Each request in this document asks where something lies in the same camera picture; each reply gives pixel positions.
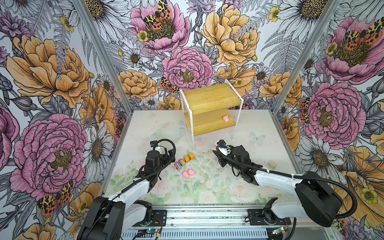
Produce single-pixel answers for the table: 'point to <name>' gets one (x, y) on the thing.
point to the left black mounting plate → (159, 218)
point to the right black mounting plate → (256, 217)
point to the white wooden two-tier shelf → (209, 106)
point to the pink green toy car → (177, 165)
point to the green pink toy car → (182, 162)
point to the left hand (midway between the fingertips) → (167, 155)
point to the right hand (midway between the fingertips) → (216, 153)
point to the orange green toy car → (192, 156)
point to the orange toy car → (187, 158)
